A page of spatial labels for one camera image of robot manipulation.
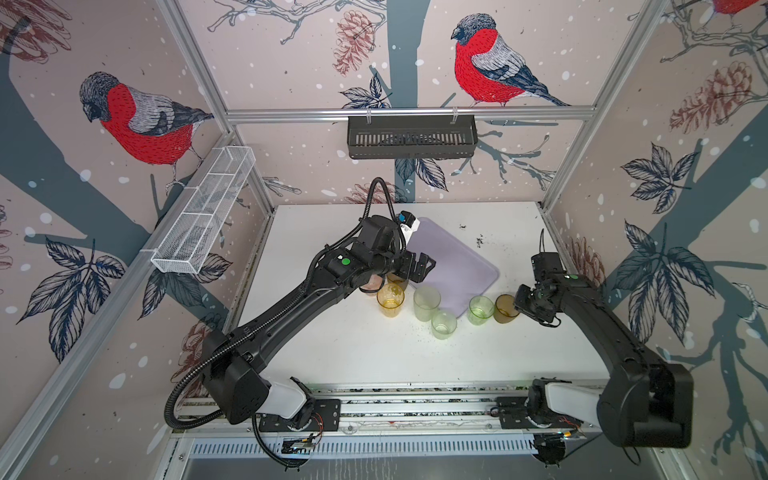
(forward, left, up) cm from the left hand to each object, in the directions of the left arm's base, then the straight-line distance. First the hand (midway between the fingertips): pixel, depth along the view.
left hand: (421, 257), depth 72 cm
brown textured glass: (-2, -27, -25) cm, 37 cm away
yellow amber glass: (+2, +8, -25) cm, 27 cm away
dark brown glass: (+6, +4, -21) cm, 22 cm away
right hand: (-4, -29, -20) cm, 36 cm away
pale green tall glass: (+1, -3, -25) cm, 26 cm away
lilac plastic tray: (+15, -17, -30) cm, 38 cm away
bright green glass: (-1, -20, -26) cm, 33 cm away
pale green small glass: (-6, -8, -27) cm, 29 cm away
